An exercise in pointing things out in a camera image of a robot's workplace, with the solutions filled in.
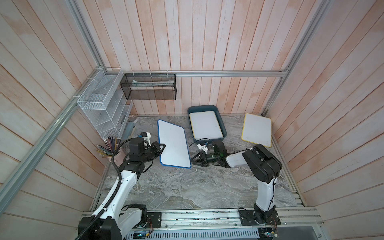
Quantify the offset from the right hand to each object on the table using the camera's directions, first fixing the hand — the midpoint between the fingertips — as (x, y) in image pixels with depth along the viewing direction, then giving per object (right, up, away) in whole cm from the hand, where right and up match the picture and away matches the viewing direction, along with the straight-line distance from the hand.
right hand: (192, 162), depth 89 cm
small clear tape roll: (-48, +29, +29) cm, 63 cm away
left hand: (-14, +11, -9) cm, 20 cm away
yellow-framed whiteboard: (+11, +23, +21) cm, 33 cm away
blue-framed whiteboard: (-10, +5, +2) cm, 12 cm away
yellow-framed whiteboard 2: (+52, +20, +25) cm, 61 cm away
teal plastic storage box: (+5, +37, +29) cm, 47 cm away
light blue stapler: (-46, +20, +15) cm, 52 cm away
